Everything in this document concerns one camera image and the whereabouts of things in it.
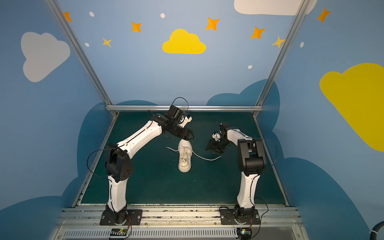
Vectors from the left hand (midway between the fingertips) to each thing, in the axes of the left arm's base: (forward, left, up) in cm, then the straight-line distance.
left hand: (189, 134), depth 87 cm
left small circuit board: (-47, +34, -20) cm, 61 cm away
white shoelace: (-4, -5, -17) cm, 18 cm away
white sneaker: (-4, +3, -14) cm, 15 cm away
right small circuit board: (-47, -29, -20) cm, 58 cm away
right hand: (-1, -15, -15) cm, 21 cm away
